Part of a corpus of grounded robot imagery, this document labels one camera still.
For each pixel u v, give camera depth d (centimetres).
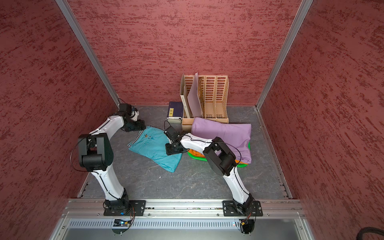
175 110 118
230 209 74
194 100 101
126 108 80
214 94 117
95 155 52
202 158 84
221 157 55
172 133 76
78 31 79
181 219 73
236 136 90
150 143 97
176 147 81
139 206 74
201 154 85
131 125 84
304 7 71
